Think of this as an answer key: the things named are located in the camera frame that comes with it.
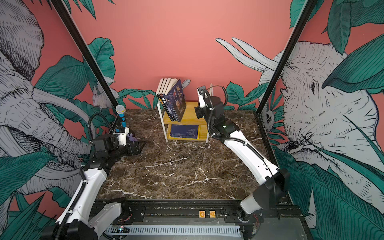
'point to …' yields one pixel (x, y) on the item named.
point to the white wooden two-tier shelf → (189, 118)
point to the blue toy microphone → (120, 110)
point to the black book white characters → (165, 102)
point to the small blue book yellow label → (184, 131)
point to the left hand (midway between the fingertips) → (138, 140)
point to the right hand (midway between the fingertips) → (197, 96)
